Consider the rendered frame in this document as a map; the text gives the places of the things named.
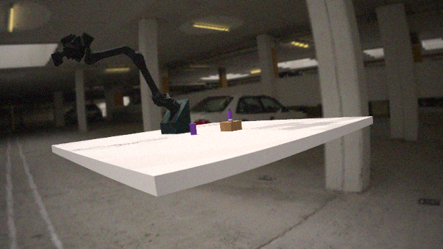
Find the tan wooden block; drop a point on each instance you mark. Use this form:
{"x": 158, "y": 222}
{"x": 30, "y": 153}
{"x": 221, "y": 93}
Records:
{"x": 231, "y": 126}

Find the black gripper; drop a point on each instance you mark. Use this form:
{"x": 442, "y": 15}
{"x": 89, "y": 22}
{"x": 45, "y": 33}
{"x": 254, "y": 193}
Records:
{"x": 72, "y": 51}

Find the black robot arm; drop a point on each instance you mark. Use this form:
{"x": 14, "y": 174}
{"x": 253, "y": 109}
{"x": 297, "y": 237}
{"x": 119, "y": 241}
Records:
{"x": 91, "y": 57}

